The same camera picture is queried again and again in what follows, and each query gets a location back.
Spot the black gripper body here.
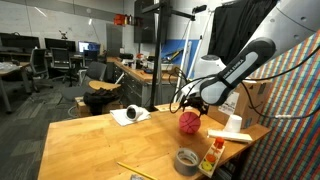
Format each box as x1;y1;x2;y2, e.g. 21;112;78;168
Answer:
181;95;210;113

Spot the pink basketball toy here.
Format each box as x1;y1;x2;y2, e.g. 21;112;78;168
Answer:
178;111;202;135

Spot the light wooden block with holes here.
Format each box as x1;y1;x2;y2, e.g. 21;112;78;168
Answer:
155;103;184;113

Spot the white paper cup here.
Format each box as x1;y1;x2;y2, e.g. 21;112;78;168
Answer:
223;114;243;134

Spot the white flat long board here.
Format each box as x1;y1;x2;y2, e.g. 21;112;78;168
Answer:
207;129;254;144

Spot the white wooden peg board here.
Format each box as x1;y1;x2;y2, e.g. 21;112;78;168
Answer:
198;139;226;178

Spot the white tape roll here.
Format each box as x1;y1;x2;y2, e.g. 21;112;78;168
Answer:
125;104;144;122

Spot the wooden counter with drawers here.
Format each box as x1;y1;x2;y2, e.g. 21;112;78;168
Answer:
106;55;179;108

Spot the black vertical stand pole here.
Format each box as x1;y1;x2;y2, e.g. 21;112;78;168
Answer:
141;1;208;113

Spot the brown cardboard shipping box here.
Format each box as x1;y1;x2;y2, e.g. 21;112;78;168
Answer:
206;78;273;130

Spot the blue board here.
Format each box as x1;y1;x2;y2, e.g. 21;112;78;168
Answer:
160;38;202;70

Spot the yellow pencil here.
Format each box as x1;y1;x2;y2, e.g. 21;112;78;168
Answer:
116;161;158;180

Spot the round wooden stool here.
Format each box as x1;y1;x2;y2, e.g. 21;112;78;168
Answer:
88;79;122;93

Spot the black bag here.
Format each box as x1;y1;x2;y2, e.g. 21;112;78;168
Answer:
82;87;121;116

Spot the small crumpled metal object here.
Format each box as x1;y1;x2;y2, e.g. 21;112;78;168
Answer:
129;173;146;180

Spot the black hanging cloth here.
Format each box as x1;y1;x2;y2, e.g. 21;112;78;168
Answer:
207;0;278;65

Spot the grey office chair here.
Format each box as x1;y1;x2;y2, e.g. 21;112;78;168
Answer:
61;61;108;102

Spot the multicolour patterned curtain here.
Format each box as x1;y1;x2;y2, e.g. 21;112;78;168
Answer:
239;29;320;180

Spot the low cardboard box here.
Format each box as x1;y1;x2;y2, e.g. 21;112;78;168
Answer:
74;96;124;118

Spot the red container on shelf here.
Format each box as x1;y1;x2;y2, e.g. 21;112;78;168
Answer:
113;13;126;27

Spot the lit computer monitor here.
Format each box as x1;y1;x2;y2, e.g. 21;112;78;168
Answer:
78;40;101;54

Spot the black mesh office chair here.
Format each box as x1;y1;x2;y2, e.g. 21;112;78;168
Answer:
28;47;54;94

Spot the wide black computer monitor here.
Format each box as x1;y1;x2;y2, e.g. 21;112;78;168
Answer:
0;31;41;53

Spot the wooden office desk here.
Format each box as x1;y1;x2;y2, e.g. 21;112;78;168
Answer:
0;61;32;115

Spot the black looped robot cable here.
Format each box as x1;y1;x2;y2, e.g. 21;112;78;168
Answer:
168;66;214;114

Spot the red stacking ring pile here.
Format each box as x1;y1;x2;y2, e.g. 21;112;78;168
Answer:
213;137;225;150

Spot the orange stacking ring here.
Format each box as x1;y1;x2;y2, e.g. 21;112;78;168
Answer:
205;153;217;164

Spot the grey duct tape roll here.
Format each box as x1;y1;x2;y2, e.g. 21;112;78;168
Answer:
174;147;201;177

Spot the yellow stacking ring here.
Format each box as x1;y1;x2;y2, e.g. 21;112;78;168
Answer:
201;160;214;172

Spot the black cable with connector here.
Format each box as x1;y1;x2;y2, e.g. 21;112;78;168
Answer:
239;44;320;120

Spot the black wall screen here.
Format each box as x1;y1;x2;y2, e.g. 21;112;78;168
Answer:
133;0;162;44

